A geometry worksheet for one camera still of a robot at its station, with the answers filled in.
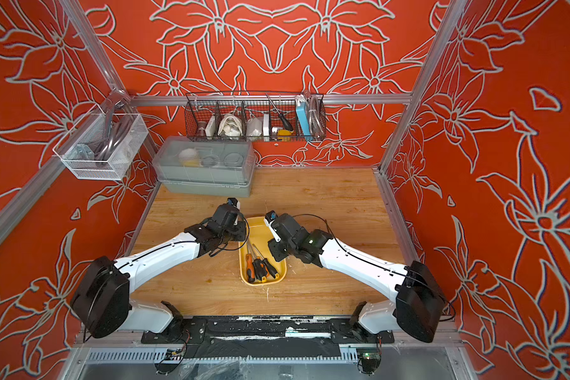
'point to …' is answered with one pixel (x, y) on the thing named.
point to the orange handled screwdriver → (260, 270)
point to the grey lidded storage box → (206, 167)
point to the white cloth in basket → (230, 127)
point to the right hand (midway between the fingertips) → (268, 244)
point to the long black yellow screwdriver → (274, 273)
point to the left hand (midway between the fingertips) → (245, 225)
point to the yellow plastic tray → (260, 234)
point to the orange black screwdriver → (250, 267)
